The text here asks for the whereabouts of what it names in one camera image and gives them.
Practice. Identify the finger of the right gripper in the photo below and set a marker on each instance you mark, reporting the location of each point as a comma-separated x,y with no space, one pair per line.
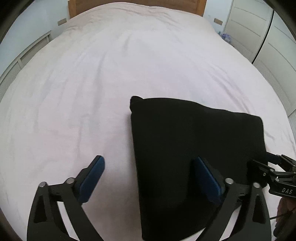
262,170
285,162

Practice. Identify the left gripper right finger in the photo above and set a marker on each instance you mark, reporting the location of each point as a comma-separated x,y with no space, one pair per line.
211,180

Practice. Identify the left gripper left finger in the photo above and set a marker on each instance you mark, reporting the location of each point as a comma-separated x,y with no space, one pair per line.
87,179

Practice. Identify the black pants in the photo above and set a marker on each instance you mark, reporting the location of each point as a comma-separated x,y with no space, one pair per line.
183,152

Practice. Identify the person right hand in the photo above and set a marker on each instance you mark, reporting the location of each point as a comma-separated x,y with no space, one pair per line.
285,221

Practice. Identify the pink bed sheet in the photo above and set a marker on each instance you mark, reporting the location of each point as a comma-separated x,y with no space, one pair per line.
71,102

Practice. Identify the white wardrobe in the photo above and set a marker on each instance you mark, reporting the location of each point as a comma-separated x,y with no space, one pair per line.
262,37

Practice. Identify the white radiator cover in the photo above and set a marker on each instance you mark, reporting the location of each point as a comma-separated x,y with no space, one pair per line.
20,61

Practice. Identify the items on nightstand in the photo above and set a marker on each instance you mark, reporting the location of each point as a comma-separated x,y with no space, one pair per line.
226,37

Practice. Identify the brass wall switch right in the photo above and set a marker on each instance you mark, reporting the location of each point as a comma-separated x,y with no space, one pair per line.
217,21

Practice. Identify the brass wall switch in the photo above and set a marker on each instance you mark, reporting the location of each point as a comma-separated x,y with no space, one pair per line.
217,21
60,22

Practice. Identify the brass wall switch left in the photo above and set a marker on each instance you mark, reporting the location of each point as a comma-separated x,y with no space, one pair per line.
60,22

